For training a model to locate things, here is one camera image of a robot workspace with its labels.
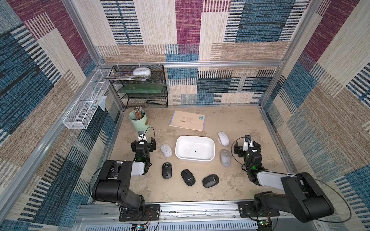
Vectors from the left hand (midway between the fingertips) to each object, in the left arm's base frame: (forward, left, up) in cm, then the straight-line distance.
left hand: (143, 139), depth 93 cm
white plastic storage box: (-4, -33, -7) cm, 34 cm away
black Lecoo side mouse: (-18, -16, -6) cm, 25 cm away
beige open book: (+20, -29, -7) cm, 36 cm away
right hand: (-4, -64, +3) cm, 64 cm away
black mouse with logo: (-25, -41, -5) cm, 48 cm away
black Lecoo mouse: (-23, -28, -5) cm, 37 cm away
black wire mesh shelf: (+39, +6, +12) cm, 41 cm away
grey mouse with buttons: (-12, -51, -3) cm, 53 cm away
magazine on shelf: (+29, +8, +27) cm, 41 cm away
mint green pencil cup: (+10, +3, +1) cm, 11 cm away
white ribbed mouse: (-6, -14, -5) cm, 16 cm away
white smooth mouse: (+2, -52, -4) cm, 52 cm away
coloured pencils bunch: (+14, +3, +8) cm, 17 cm away
